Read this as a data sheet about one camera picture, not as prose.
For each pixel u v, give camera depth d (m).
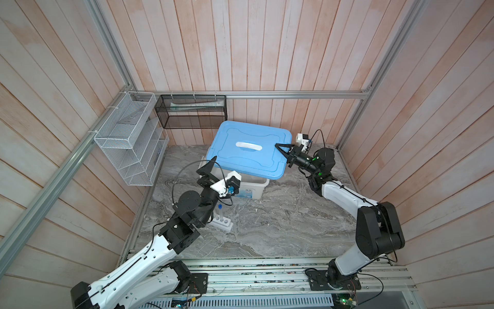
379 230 0.46
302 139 0.76
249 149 0.78
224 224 0.85
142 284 0.54
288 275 0.77
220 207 0.78
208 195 0.54
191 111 1.04
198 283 0.73
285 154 0.73
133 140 0.68
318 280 0.73
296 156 0.70
